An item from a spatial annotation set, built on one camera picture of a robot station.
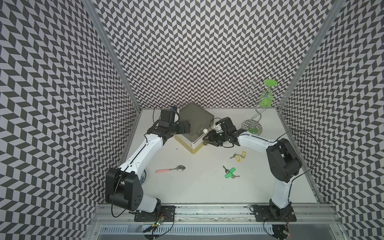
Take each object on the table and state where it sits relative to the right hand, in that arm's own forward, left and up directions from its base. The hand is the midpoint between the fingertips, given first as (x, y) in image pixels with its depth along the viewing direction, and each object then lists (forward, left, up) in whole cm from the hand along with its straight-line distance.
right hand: (205, 141), depth 90 cm
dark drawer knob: (+1, 0, -4) cm, 4 cm away
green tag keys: (-18, -16, -9) cm, 26 cm away
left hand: (+4, +13, +10) cm, 17 cm away
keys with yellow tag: (-6, -20, -10) cm, 23 cm away
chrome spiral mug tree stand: (+16, -36, +22) cm, 45 cm away
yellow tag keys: (-5, -24, -9) cm, 26 cm away
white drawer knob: (+2, 0, +9) cm, 9 cm away
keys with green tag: (-16, -14, -9) cm, 23 cm away
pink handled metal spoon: (-13, +16, -9) cm, 22 cm away
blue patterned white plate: (-20, +36, -6) cm, 41 cm away
